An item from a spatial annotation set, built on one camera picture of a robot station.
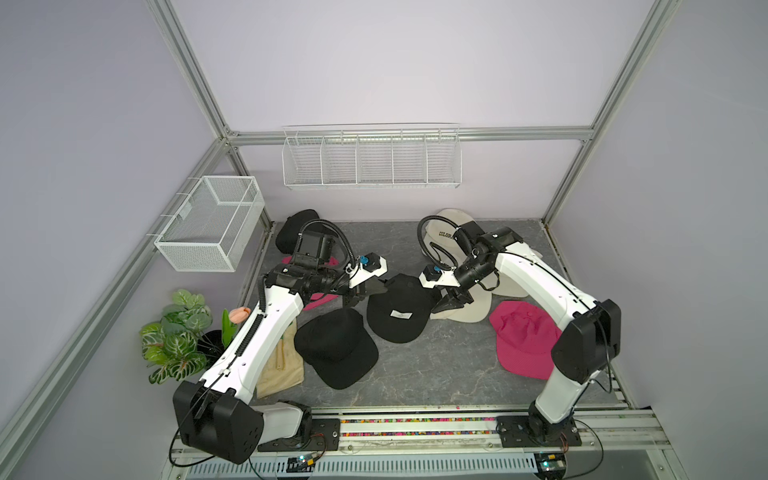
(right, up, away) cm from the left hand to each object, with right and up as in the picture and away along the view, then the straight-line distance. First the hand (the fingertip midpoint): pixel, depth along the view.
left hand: (382, 286), depth 71 cm
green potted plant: (-42, -11, -9) cm, 44 cm away
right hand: (+13, -4, +7) cm, 15 cm away
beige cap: (-28, -26, +14) cm, 40 cm away
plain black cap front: (-14, -20, +15) cm, 29 cm away
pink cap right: (+40, -16, +13) cm, 45 cm away
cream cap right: (+24, -1, -2) cm, 24 cm away
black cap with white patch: (+5, -6, +1) cm, 8 cm away
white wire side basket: (-49, +15, +12) cm, 52 cm away
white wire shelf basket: (-4, +40, +28) cm, 49 cm away
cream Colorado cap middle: (+25, -11, +21) cm, 35 cm away
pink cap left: (-14, -2, -5) cm, 15 cm away
